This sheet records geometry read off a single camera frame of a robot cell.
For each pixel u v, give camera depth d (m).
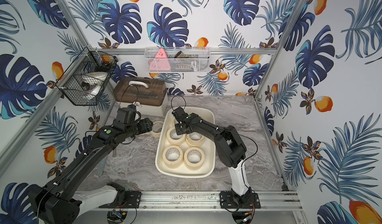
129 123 0.58
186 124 0.67
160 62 0.90
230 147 0.51
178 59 0.92
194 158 0.88
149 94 1.07
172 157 0.88
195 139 0.90
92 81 0.80
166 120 0.96
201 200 0.75
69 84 0.75
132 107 0.68
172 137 0.91
